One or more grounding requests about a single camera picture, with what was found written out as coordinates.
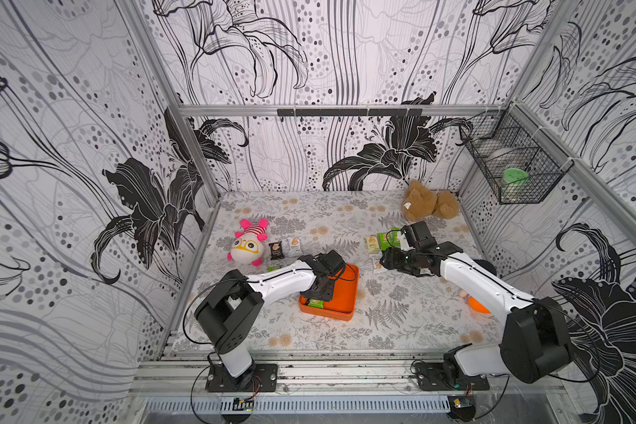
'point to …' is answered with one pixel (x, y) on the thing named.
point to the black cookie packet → (276, 250)
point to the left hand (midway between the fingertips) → (321, 298)
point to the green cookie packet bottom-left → (316, 303)
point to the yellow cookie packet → (372, 244)
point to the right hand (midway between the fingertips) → (390, 259)
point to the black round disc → (487, 266)
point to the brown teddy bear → (421, 203)
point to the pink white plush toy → (248, 244)
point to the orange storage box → (345, 291)
